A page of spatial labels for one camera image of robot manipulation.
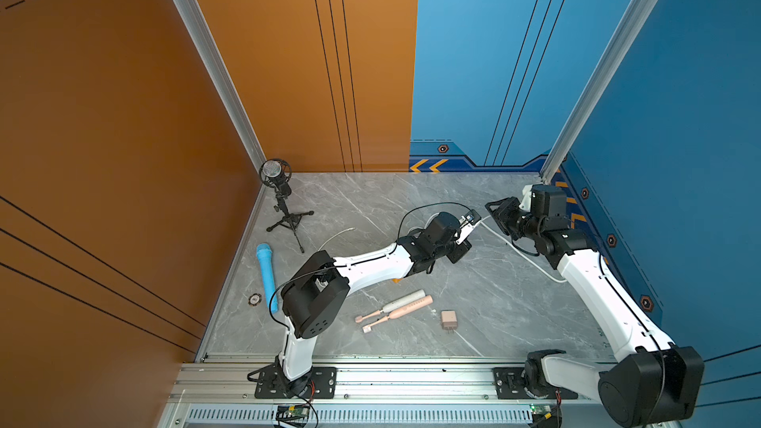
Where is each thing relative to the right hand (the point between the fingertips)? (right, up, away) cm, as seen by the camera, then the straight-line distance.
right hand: (486, 206), depth 80 cm
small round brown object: (-67, -28, +8) cm, 73 cm away
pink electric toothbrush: (-18, -28, +5) cm, 34 cm away
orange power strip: (-24, -24, +12) cm, 36 cm away
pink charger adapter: (-10, -32, +2) cm, 34 cm away
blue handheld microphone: (-66, -15, +15) cm, 70 cm away
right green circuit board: (+12, -50, -7) cm, 52 cm away
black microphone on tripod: (-60, +10, +9) cm, 62 cm away
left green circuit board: (-50, -50, -8) cm, 71 cm away
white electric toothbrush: (-25, -29, +5) cm, 39 cm away
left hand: (-4, -7, +4) cm, 9 cm away
